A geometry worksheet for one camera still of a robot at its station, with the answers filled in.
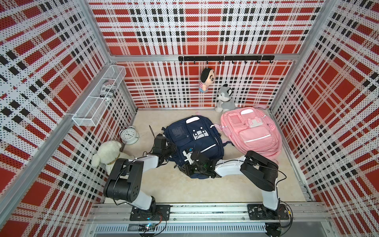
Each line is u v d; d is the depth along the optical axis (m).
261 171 0.50
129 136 1.01
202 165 0.70
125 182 0.45
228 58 0.90
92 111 0.92
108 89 0.75
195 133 1.01
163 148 0.77
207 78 0.91
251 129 1.04
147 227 0.69
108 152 0.76
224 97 1.08
